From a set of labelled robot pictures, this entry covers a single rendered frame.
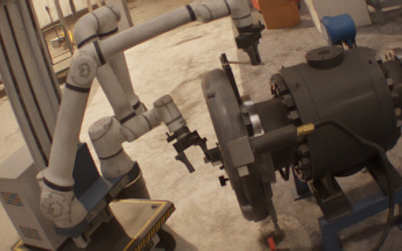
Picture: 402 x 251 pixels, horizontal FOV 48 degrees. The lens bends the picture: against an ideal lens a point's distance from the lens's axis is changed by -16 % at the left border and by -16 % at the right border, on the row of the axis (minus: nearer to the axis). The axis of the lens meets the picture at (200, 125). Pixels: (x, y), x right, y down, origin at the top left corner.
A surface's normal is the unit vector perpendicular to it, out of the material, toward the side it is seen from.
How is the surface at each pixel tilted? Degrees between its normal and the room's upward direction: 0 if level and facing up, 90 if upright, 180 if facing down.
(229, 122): 48
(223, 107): 37
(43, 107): 90
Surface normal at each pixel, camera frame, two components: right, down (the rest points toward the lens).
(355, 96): -0.10, -0.17
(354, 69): -0.22, -0.57
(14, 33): 0.85, -0.07
